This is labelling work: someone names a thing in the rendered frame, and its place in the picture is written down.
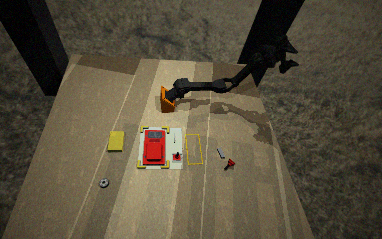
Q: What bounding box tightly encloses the yellow rectangular block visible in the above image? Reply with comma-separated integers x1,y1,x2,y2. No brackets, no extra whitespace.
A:
108,131,125,152

